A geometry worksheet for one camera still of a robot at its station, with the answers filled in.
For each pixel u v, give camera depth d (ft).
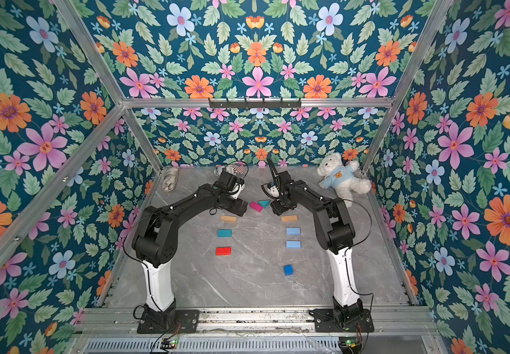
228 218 3.23
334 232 1.89
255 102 3.01
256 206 3.43
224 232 3.16
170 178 3.65
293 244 2.99
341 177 3.46
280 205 2.98
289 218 3.23
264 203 3.37
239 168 3.79
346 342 2.39
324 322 2.38
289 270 2.76
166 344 2.36
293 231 3.16
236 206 2.90
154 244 1.71
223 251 3.03
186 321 2.41
